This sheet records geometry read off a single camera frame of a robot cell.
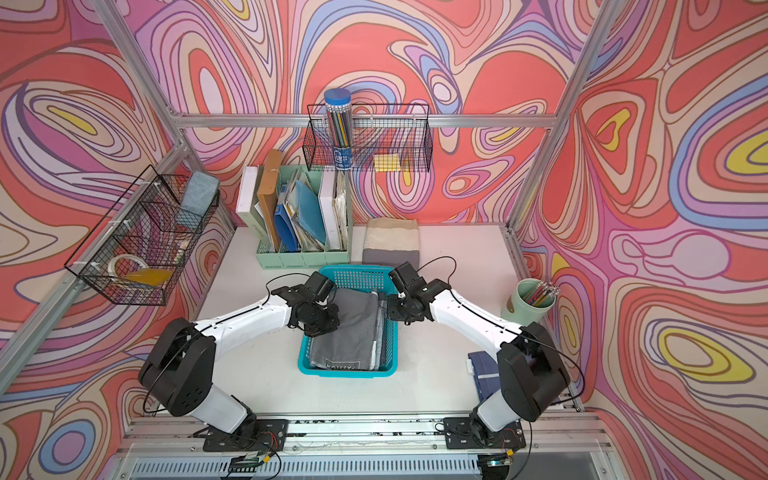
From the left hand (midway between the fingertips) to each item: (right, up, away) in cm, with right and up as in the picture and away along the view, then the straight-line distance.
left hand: (342, 326), depth 87 cm
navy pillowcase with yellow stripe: (+42, -12, -4) cm, 44 cm away
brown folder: (-21, +39, -4) cm, 44 cm away
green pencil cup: (+54, +8, -4) cm, 55 cm away
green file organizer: (-30, +20, +17) cm, 40 cm away
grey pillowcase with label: (+5, -4, -3) cm, 7 cm away
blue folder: (-13, +35, +12) cm, 39 cm away
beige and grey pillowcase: (+15, +26, +27) cm, 40 cm away
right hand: (+16, +3, -2) cm, 16 cm away
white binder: (-6, +39, +6) cm, 40 cm away
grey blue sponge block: (-38, +38, -7) cm, 55 cm away
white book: (-29, +41, +1) cm, 51 cm away
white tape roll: (-49, +20, -20) cm, 57 cm away
